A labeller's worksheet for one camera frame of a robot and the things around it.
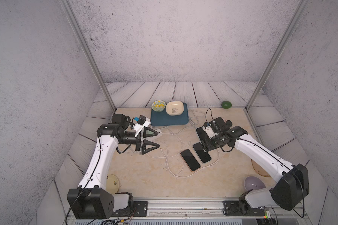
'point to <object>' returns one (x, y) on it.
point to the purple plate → (252, 182)
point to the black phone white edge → (202, 134)
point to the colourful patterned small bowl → (158, 106)
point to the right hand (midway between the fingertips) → (208, 144)
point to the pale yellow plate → (112, 184)
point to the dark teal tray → (162, 118)
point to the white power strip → (159, 133)
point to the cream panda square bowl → (174, 108)
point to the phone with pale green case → (204, 156)
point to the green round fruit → (226, 104)
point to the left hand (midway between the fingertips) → (157, 140)
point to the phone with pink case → (191, 162)
